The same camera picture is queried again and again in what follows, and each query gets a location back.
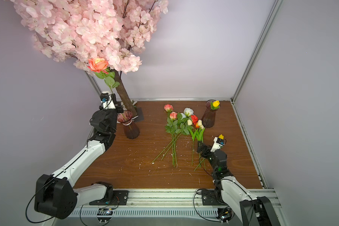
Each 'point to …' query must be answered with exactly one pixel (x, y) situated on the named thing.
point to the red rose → (194, 118)
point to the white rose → (188, 112)
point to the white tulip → (189, 123)
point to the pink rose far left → (174, 134)
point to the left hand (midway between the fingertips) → (114, 93)
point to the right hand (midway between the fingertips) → (203, 141)
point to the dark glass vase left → (125, 117)
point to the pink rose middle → (169, 108)
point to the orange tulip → (197, 126)
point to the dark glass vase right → (208, 119)
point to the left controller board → (104, 215)
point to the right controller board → (225, 213)
